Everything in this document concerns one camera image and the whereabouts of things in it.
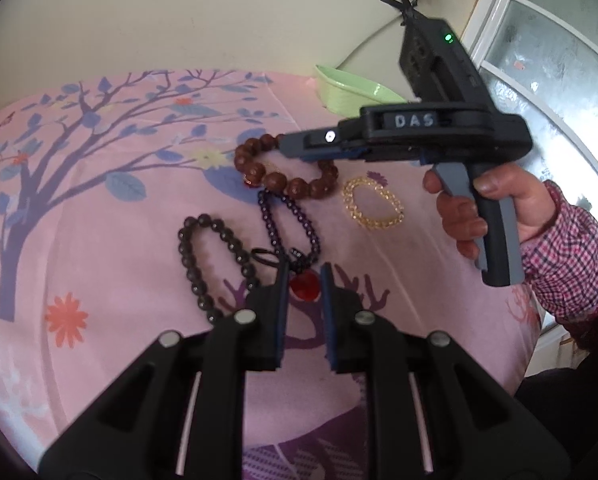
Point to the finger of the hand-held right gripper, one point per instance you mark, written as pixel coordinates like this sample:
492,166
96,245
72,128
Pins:
351,155
319,140

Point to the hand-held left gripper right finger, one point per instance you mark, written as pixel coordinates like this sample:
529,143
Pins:
327,310

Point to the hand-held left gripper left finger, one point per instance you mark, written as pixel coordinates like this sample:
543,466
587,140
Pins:
280,310

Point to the green plastic basin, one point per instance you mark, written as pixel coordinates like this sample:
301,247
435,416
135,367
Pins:
349,92

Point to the person's right forearm plaid sleeve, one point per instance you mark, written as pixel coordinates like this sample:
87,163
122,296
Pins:
574,260

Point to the person's right hand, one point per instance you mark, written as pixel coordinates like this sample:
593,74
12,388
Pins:
524,195

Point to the black tape cross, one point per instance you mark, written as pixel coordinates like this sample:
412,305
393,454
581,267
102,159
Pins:
404,2

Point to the person's dark clothing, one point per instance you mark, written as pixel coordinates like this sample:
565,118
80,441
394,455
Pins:
579,395

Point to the white window frame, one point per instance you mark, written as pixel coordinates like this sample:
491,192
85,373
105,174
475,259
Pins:
494,5

